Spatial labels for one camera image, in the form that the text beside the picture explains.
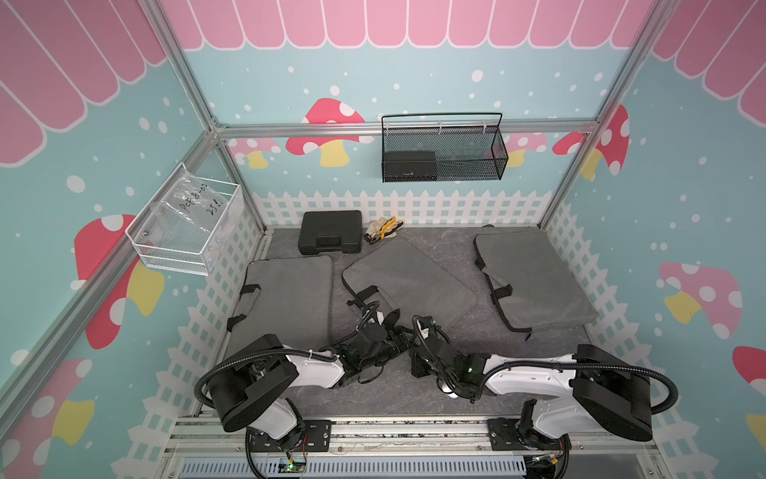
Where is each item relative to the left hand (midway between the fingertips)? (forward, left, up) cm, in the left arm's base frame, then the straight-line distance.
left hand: (410, 345), depth 86 cm
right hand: (-3, +1, 0) cm, 3 cm away
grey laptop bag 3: (+23, -41, 0) cm, 47 cm away
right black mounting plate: (-21, -25, -3) cm, 33 cm away
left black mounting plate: (-23, +26, -3) cm, 35 cm away
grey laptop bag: (+16, +39, -1) cm, 42 cm away
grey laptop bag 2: (+24, +1, +1) cm, 24 cm away
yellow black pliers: (+50, +11, -3) cm, 51 cm away
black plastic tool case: (+44, +31, +2) cm, 53 cm away
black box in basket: (+45, +1, +30) cm, 54 cm away
